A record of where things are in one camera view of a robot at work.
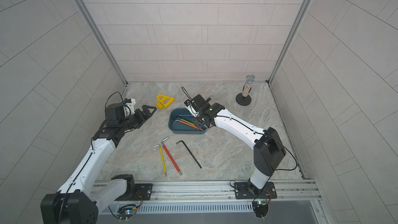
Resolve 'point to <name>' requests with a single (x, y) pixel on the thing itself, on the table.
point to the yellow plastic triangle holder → (164, 101)
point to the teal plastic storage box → (180, 127)
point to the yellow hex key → (163, 159)
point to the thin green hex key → (187, 122)
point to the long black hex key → (186, 120)
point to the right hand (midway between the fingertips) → (197, 118)
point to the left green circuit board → (126, 211)
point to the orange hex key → (188, 124)
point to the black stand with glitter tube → (243, 98)
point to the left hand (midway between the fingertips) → (155, 110)
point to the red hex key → (169, 156)
